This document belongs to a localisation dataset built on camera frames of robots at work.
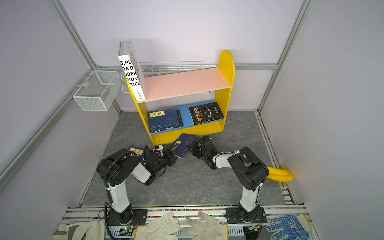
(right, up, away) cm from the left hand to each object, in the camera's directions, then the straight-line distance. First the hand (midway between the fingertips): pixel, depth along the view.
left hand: (181, 150), depth 89 cm
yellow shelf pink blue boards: (+5, +33, +30) cm, 45 cm away
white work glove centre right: (+16, -35, -19) cm, 43 cm away
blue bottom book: (-11, +19, +3) cm, 22 cm away
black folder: (+16, +23, +10) cm, 30 cm away
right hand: (+3, +2, +2) cm, 4 cm away
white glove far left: (-38, -34, -20) cm, 55 cm away
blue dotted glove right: (+54, -34, -19) cm, 67 cm away
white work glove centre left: (-7, -34, -19) cm, 39 cm away
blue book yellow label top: (0, +3, +6) cm, 7 cm away
